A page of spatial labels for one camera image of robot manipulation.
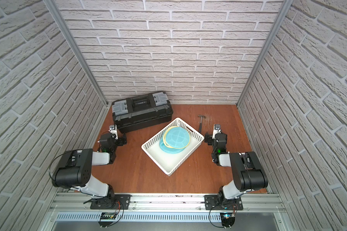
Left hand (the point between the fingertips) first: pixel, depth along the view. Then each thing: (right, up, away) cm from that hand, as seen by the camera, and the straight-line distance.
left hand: (118, 131), depth 94 cm
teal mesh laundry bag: (+38, -5, -4) cm, 39 cm away
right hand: (+66, -1, 0) cm, 66 cm away
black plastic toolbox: (+17, +13, -2) cm, 21 cm away
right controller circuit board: (+65, -43, -23) cm, 81 cm away
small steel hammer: (+57, +5, +12) cm, 59 cm away
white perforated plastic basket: (+34, -19, -6) cm, 40 cm away
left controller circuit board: (+4, -43, -23) cm, 49 cm away
